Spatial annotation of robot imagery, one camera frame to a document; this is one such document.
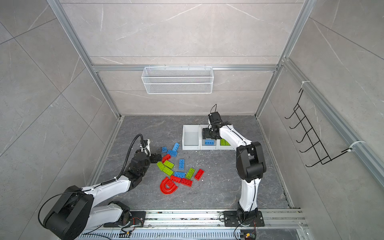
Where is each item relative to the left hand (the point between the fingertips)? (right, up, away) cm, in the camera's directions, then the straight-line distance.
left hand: (154, 144), depth 87 cm
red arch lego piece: (+12, -24, -3) cm, 27 cm away
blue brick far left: (+4, -5, +11) cm, 12 cm away
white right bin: (+41, -3, +11) cm, 42 cm away
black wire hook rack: (+77, +3, -24) cm, 81 cm away
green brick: (+3, -13, +4) cm, 14 cm away
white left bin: (+22, +3, +18) cm, 28 cm away
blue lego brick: (+34, 0, +14) cm, 37 cm away
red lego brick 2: (+20, -22, -2) cm, 30 cm away
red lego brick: (+27, -18, +1) cm, 32 cm away
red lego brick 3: (+14, -20, -3) cm, 24 cm away
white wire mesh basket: (+12, +43, +14) cm, 47 cm away
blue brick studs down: (+10, -7, +9) cm, 15 cm away
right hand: (+34, +6, +11) cm, 36 cm away
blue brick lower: (+15, -18, +2) cm, 24 cm away
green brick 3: (+8, -16, +1) cm, 18 cm away
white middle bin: (+29, +1, +9) cm, 31 cm away
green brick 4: (+21, -18, +1) cm, 28 cm away
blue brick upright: (+12, -3, +12) cm, 17 cm away
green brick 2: (+8, -13, +6) cm, 16 cm away
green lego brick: (+45, 0, +17) cm, 48 cm away
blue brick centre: (+16, -13, +6) cm, 22 cm away
